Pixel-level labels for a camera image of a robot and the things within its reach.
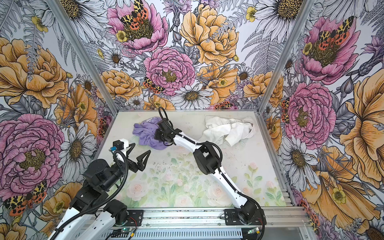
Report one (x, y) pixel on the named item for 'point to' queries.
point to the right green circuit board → (254, 231)
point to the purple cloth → (146, 131)
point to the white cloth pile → (234, 130)
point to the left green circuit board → (125, 229)
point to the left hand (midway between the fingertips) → (142, 152)
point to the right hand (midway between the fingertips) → (155, 139)
